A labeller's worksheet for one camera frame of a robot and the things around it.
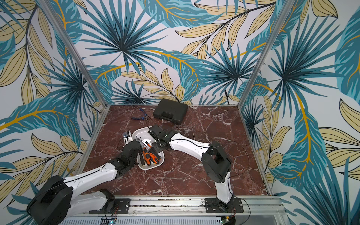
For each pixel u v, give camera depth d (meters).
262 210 0.76
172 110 1.10
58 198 0.40
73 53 0.84
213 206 0.73
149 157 0.84
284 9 0.69
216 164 0.48
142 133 0.88
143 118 1.10
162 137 0.66
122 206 0.74
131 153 0.63
